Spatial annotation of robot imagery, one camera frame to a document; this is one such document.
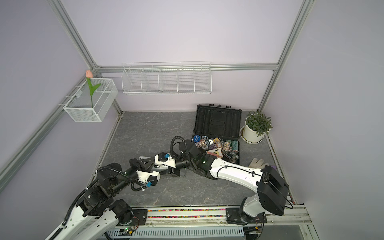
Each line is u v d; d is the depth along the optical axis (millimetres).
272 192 417
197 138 964
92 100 827
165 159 565
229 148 928
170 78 986
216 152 913
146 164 633
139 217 738
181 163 615
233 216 737
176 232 1573
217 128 1050
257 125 887
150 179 560
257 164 913
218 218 744
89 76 846
